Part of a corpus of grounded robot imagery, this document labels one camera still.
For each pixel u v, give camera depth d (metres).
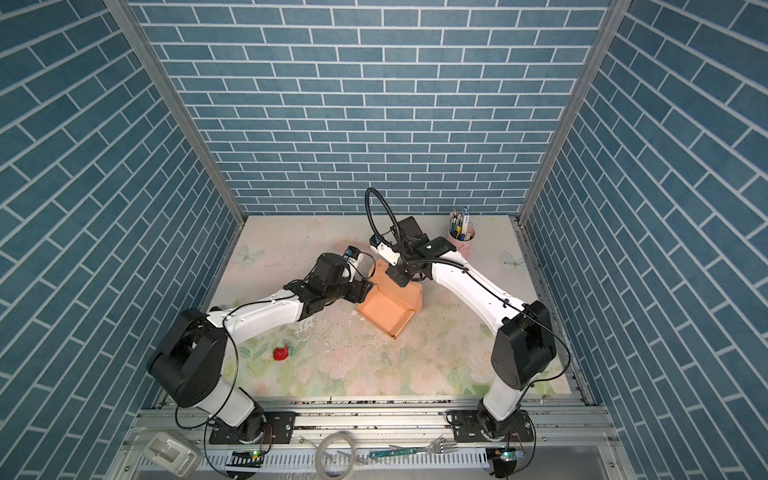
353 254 0.79
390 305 0.96
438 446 0.71
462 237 1.01
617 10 0.70
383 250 0.75
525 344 0.44
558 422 0.77
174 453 0.68
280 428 0.74
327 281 0.68
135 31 0.72
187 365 0.44
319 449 0.69
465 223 0.97
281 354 0.84
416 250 0.62
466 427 0.73
